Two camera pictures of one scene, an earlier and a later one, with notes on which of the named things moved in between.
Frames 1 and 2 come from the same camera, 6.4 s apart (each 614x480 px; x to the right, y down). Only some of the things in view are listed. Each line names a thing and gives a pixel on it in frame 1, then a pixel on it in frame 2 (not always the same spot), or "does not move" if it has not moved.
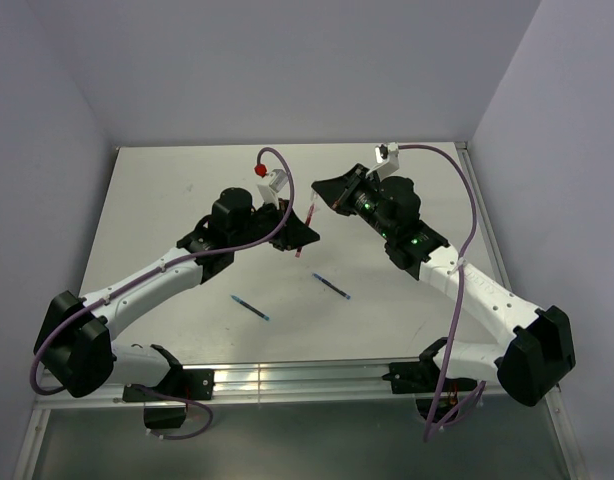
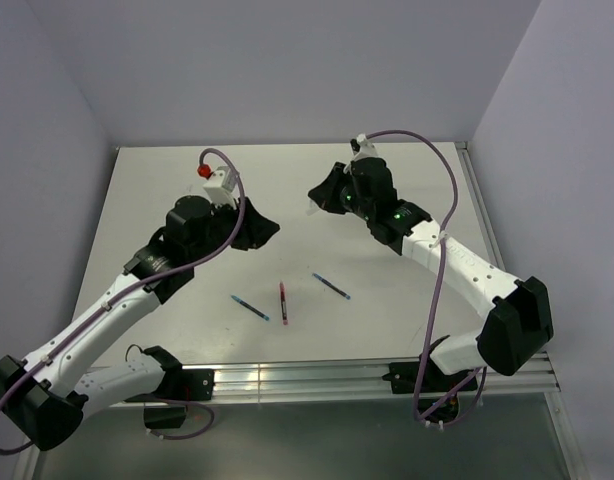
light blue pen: (251, 308) does not move
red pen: (313, 197) -> (283, 304)
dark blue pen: (331, 285) does not move
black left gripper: (293, 234) -> (255, 230)
